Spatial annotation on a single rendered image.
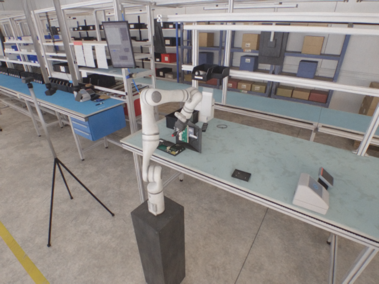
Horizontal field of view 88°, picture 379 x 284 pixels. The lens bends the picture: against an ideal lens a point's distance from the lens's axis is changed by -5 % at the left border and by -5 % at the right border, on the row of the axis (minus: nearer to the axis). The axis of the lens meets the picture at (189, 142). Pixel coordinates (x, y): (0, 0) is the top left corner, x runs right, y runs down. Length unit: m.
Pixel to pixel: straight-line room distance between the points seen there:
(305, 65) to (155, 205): 4.22
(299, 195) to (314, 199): 0.07
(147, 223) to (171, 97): 0.74
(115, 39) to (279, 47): 2.01
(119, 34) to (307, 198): 2.31
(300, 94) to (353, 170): 3.35
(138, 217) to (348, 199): 1.24
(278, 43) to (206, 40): 2.72
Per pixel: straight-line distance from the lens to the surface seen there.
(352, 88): 1.84
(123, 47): 2.61
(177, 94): 1.17
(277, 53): 3.11
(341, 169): 1.78
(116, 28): 2.58
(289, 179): 1.49
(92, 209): 2.76
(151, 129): 1.10
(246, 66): 5.11
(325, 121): 2.80
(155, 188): 1.20
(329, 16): 1.43
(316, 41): 4.82
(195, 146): 1.64
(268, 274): 2.20
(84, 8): 4.19
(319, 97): 4.98
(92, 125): 2.89
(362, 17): 1.43
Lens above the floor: 1.85
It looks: 29 degrees down
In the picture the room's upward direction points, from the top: straight up
